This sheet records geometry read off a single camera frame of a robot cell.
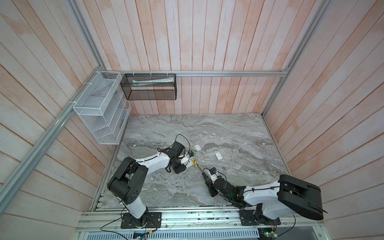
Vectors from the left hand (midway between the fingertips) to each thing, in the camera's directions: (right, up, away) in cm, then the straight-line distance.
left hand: (180, 168), depth 92 cm
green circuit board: (-18, -28, -21) cm, 39 cm away
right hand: (+16, -7, -5) cm, 18 cm away
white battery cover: (+12, +12, +9) cm, 19 cm away
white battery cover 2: (+25, +7, +5) cm, 26 cm away
